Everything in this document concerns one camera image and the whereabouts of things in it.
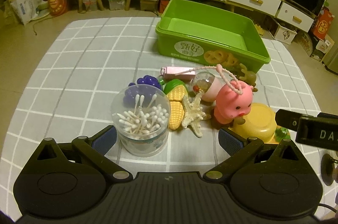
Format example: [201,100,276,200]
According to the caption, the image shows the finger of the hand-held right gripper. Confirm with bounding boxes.
[276,109,301,132]

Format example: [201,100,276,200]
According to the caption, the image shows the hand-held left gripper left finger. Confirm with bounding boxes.
[36,125,132,184]

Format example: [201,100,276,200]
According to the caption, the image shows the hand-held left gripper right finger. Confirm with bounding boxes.
[203,127,302,184]

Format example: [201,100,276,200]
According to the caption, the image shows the small green frog toy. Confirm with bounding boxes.
[275,127,291,140]

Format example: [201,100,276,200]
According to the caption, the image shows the yellow plastic bowl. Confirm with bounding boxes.
[228,103,278,144]

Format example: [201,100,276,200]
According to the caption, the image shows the clear cotton swab jar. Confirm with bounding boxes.
[111,85,172,156]

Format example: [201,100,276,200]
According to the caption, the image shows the pink pig toy with strap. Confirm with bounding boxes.
[173,63,255,124]

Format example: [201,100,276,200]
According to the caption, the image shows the white starfish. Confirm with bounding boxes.
[182,94,212,138]

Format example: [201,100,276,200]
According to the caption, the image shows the clear capsule with pink cap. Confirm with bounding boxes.
[191,71,224,102]

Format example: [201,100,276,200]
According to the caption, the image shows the brown antler toy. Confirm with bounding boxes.
[236,63,257,87]

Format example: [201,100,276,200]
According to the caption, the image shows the yellow toy corn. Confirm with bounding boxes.
[163,80,188,131]

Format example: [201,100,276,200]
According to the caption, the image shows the purple toy grapes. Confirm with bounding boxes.
[124,75,163,104]

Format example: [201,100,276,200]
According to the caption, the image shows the pink card case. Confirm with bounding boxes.
[159,65,197,83]

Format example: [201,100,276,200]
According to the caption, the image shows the green plastic box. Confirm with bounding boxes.
[155,0,271,73]

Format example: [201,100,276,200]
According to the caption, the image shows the grey checked tablecloth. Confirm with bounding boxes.
[4,17,330,215]

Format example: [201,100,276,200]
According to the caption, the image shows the brown printed carton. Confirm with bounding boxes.
[298,31,333,60]

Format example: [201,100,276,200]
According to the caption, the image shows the white printed carton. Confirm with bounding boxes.
[273,22,297,45]

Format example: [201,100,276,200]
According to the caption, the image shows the grey refrigerator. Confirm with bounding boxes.
[323,0,338,74]

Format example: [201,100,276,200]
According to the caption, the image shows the red gift box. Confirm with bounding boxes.
[314,8,334,41]

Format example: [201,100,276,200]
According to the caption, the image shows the clear storage box blue lid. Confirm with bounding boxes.
[106,0,127,11]

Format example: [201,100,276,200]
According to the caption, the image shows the clear storage box black lid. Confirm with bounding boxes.
[137,0,159,11]

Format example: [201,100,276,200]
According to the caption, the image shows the red cardboard box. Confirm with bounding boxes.
[159,0,170,14]

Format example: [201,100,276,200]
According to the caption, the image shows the white plastic sack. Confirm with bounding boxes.
[13,0,43,26]

